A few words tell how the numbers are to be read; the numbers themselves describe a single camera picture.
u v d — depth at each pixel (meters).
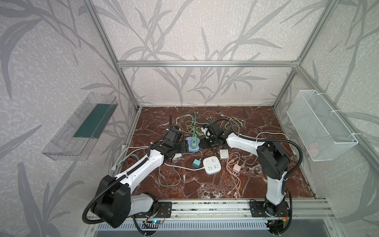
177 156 0.91
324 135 0.63
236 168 0.86
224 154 0.91
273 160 0.50
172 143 0.64
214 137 0.73
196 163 0.88
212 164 0.87
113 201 0.40
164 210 0.73
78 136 0.64
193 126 1.07
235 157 0.92
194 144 0.90
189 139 0.96
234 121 1.02
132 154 0.91
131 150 0.95
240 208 0.76
